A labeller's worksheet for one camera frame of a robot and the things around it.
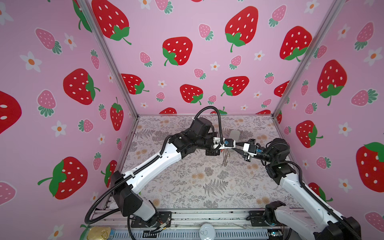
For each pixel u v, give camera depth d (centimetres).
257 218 74
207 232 66
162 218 75
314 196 46
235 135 107
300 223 52
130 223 71
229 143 55
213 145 59
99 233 67
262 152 54
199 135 53
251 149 54
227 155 69
